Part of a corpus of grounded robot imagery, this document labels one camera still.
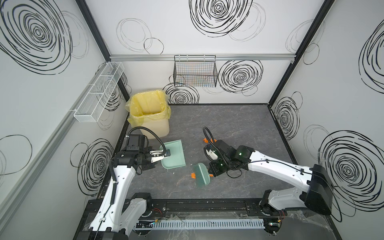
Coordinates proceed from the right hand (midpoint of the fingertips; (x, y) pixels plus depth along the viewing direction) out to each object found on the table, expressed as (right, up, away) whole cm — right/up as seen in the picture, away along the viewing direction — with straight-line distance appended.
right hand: (207, 173), depth 73 cm
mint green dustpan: (-16, +5, +8) cm, 18 cm away
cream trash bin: (-29, +21, +25) cm, 44 cm away
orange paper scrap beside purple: (-7, -6, +11) cm, 14 cm away
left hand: (-28, +9, +4) cm, 29 cm away
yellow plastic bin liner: (-35, +36, +26) cm, 56 cm away
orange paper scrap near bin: (-2, +18, -14) cm, 23 cm away
